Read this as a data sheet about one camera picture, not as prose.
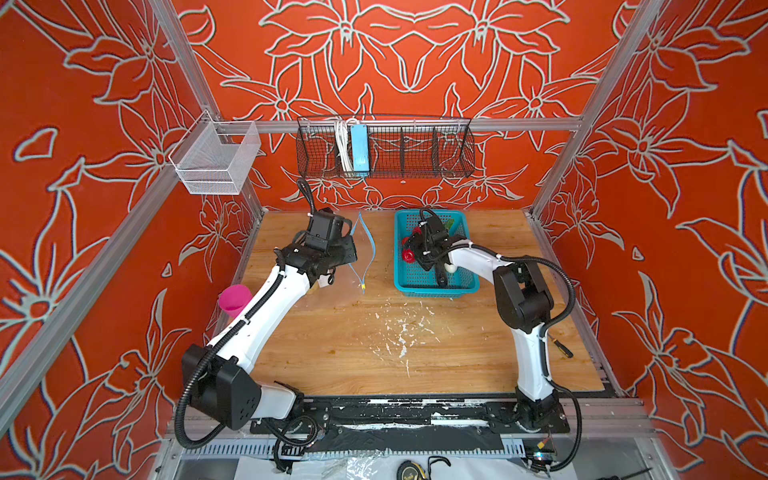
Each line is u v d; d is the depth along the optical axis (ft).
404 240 3.48
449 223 3.50
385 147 3.20
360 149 2.93
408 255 3.27
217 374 1.28
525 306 1.82
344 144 2.94
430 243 2.65
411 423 2.39
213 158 3.08
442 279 3.13
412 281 3.20
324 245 1.90
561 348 2.73
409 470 2.11
